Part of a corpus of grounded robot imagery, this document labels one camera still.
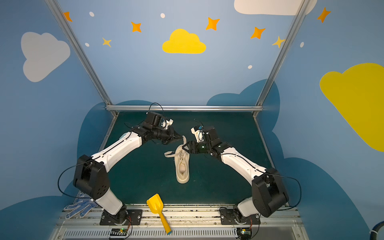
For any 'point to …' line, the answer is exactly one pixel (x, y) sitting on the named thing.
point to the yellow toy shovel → (156, 205)
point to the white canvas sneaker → (182, 164)
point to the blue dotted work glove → (83, 202)
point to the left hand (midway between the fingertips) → (182, 135)
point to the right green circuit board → (244, 233)
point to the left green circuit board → (119, 232)
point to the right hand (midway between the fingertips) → (187, 145)
